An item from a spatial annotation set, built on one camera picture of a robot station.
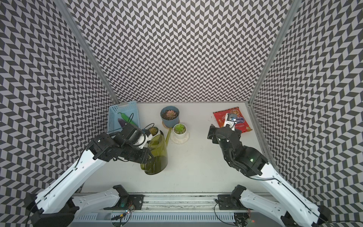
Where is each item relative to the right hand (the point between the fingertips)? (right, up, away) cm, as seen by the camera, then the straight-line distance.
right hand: (221, 130), depth 67 cm
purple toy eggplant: (-66, +2, +39) cm, 77 cm away
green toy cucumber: (-65, +4, +43) cm, 78 cm away
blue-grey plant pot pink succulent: (-29, +6, +32) cm, 43 cm away
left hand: (-34, -14, -1) cm, 37 cm away
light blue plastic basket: (-64, +13, +48) cm, 81 cm away
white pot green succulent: (-21, -3, +25) cm, 33 cm away
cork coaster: (-34, -1, +38) cm, 51 cm away
